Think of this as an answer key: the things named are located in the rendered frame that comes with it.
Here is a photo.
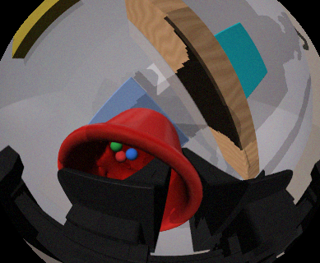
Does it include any green marble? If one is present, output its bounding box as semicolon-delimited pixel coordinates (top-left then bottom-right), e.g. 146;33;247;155
110;142;123;152

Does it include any red marble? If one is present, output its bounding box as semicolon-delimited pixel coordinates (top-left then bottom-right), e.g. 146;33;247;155
116;151;127;164

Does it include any blue marble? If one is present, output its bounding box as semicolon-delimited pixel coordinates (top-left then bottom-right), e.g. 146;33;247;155
126;149;137;161

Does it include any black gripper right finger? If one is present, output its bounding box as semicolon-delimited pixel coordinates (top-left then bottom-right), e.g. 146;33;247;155
182;148;293;251

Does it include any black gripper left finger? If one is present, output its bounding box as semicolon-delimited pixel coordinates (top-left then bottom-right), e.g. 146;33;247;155
57;158;172;253

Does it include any red cup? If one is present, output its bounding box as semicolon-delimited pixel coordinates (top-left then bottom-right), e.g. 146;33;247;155
58;108;203;231

